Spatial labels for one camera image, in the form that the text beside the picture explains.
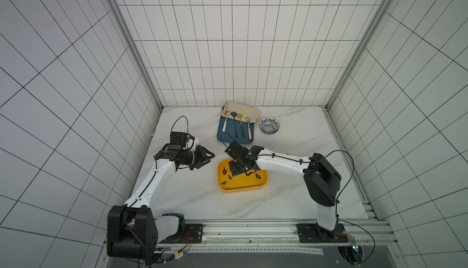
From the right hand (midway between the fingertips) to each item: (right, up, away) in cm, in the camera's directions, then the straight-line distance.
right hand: (228, 171), depth 87 cm
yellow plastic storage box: (+6, -6, 0) cm, 8 cm away
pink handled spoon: (+11, +26, +26) cm, 39 cm away
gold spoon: (+6, +28, +27) cm, 39 cm away
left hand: (-8, +7, -7) cm, 12 cm away
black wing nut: (+1, -3, +1) cm, 4 cm away
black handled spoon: (+2, +29, +27) cm, 40 cm away
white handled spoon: (-2, +29, +27) cm, 40 cm away
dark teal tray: (0, +19, +21) cm, 28 cm away
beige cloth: (+6, +33, +30) cm, 45 cm away
